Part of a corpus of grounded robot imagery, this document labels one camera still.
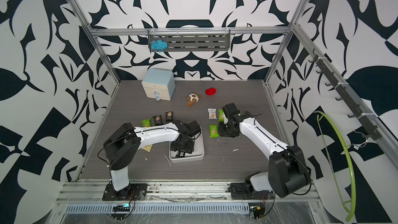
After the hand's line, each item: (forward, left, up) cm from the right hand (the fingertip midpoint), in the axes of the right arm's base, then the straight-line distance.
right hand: (220, 130), depth 86 cm
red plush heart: (+34, +3, -7) cm, 35 cm away
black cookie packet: (+11, +38, -7) cm, 40 cm away
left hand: (-6, +20, -7) cm, 22 cm away
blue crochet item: (+41, +34, +26) cm, 59 cm away
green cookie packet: (+3, +3, -8) cm, 9 cm away
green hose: (-38, -39, +13) cm, 56 cm away
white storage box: (-12, +12, -4) cm, 18 cm away
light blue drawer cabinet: (+29, +37, +6) cm, 47 cm away
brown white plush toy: (+27, +16, -5) cm, 31 cm away
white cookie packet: (+16, +3, -8) cm, 18 cm away
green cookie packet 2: (+14, -2, -7) cm, 16 cm away
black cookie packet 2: (+13, +31, -6) cm, 34 cm away
